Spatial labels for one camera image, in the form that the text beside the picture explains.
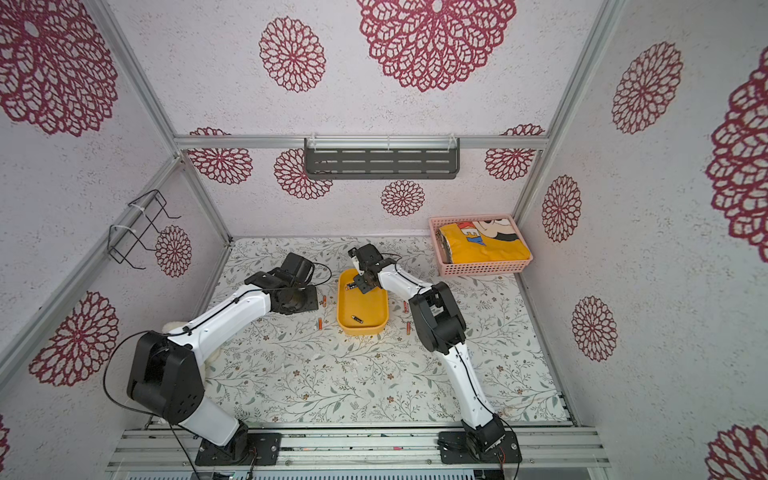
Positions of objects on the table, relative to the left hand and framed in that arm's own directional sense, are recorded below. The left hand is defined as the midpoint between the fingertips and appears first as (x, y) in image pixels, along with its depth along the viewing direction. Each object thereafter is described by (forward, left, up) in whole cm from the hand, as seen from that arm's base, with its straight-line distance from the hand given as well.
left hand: (310, 303), depth 88 cm
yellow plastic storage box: (+5, -18, -11) cm, 21 cm away
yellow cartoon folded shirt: (+31, -60, -5) cm, 68 cm away
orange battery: (-1, -1, -12) cm, 12 cm away
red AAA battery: (+6, -29, -11) cm, 32 cm away
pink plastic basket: (+30, -44, -10) cm, 54 cm away
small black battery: (+1, -13, -11) cm, 17 cm away
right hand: (+17, -15, -9) cm, 25 cm away
